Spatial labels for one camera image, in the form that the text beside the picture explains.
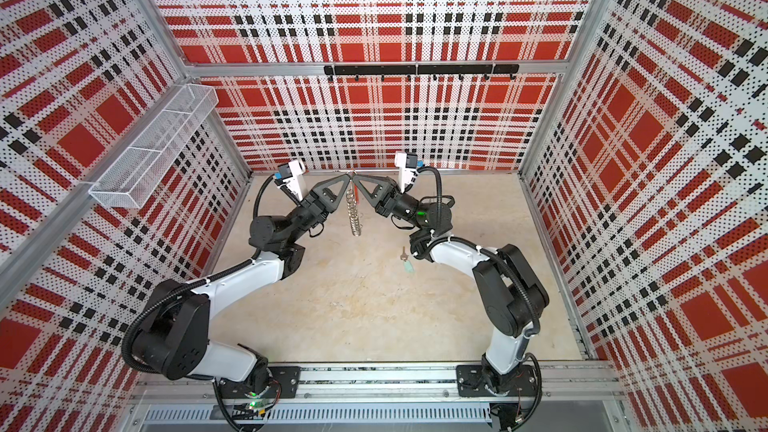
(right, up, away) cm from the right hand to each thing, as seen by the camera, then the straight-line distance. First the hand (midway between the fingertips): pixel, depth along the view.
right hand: (350, 182), depth 62 cm
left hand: (+1, 0, 0) cm, 1 cm away
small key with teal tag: (+13, -25, +33) cm, 44 cm away
